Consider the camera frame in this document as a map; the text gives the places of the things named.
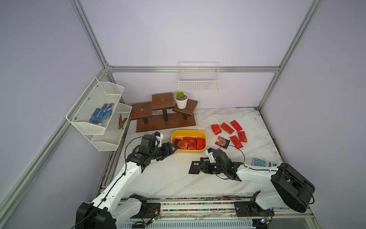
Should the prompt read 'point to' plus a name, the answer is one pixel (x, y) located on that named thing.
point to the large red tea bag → (227, 128)
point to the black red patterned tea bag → (222, 142)
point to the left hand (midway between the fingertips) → (174, 151)
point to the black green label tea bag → (194, 168)
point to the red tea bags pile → (190, 143)
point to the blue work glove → (99, 115)
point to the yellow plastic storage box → (181, 133)
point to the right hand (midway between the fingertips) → (200, 169)
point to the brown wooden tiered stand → (158, 114)
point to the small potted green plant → (181, 98)
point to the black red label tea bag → (205, 159)
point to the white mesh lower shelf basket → (114, 130)
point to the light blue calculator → (263, 162)
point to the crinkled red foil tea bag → (216, 129)
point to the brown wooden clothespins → (121, 122)
